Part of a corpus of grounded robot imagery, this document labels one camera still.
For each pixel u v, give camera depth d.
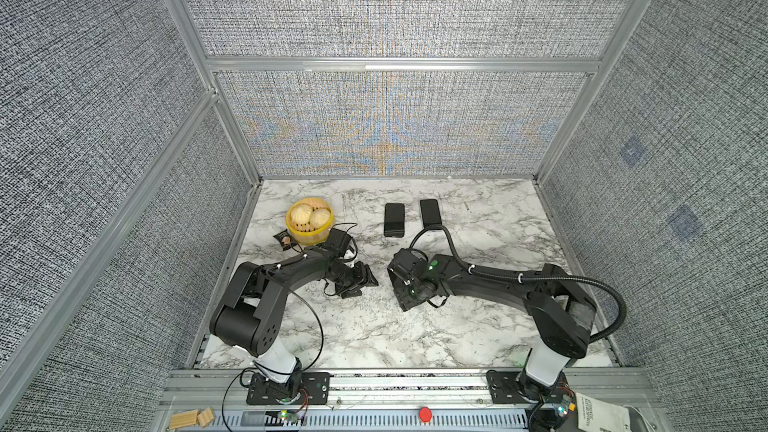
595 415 0.69
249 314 0.46
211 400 0.73
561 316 0.46
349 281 0.79
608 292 0.44
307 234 1.00
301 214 1.00
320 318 0.84
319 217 1.00
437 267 0.62
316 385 0.73
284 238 1.00
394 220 1.06
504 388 0.73
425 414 0.68
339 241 0.76
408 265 0.67
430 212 1.09
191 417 0.69
